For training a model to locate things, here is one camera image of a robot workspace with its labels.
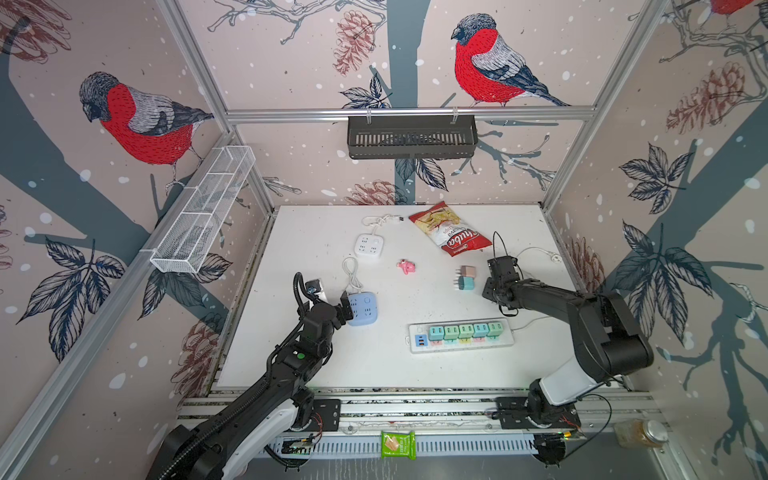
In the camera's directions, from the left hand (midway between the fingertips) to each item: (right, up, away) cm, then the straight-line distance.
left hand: (331, 296), depth 83 cm
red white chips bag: (+39, +17, +23) cm, 48 cm away
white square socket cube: (+9, +13, +24) cm, 29 cm away
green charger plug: (+38, -9, -2) cm, 39 cm away
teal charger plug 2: (+29, -10, -3) cm, 31 cm away
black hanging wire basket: (+24, +52, +21) cm, 61 cm away
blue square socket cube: (+9, -5, +7) cm, 12 cm away
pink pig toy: (+22, +6, +18) cm, 29 cm away
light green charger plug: (+46, -9, -2) cm, 47 cm away
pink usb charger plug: (+43, +5, +17) cm, 47 cm away
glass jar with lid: (+72, -27, -17) cm, 79 cm away
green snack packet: (+18, -32, -15) cm, 39 cm away
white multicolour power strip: (+25, -13, 0) cm, 28 cm away
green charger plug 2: (+34, -9, -2) cm, 35 cm away
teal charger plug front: (+42, -9, -2) cm, 43 cm away
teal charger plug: (+41, +1, +13) cm, 43 cm away
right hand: (+51, -2, +13) cm, 52 cm away
